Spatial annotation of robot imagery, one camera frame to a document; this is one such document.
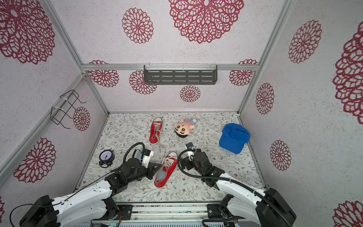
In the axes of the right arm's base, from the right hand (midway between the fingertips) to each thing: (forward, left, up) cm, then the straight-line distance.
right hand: (184, 152), depth 82 cm
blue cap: (+19, -35, -11) cm, 41 cm away
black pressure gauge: (+1, +51, -9) cm, 52 cm away
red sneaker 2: (+27, +22, -9) cm, 36 cm away
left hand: (-8, +13, -2) cm, 15 cm away
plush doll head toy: (+22, +2, -5) cm, 22 cm away
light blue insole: (-7, +23, +11) cm, 26 cm away
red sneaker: (-6, +10, -7) cm, 13 cm away
